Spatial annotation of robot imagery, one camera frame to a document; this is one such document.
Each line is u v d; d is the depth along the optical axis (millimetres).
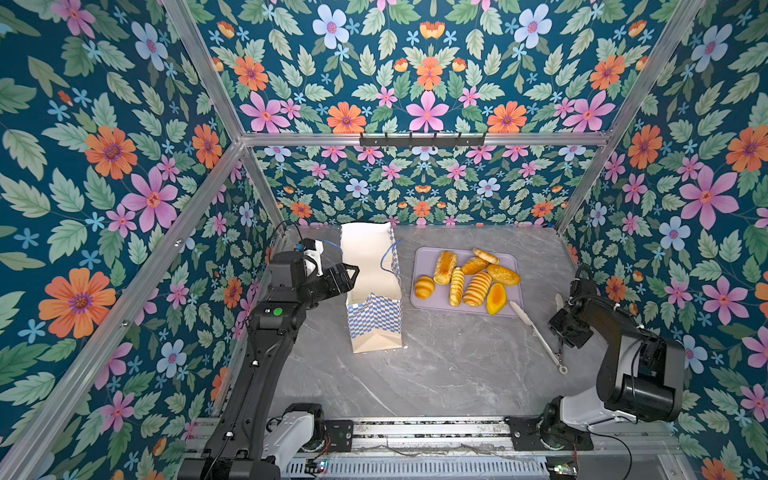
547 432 678
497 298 954
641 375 442
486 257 1014
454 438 750
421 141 929
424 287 987
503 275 994
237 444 384
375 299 718
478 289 973
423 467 702
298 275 564
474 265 1007
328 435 733
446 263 1035
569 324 750
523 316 906
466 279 1010
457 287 954
